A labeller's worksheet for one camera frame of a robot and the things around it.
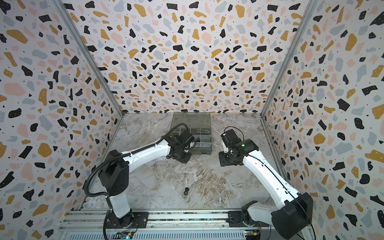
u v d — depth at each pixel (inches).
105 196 20.4
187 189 32.8
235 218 29.2
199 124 50.0
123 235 27.6
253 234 28.2
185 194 32.3
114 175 18.3
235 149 21.0
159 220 29.5
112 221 28.6
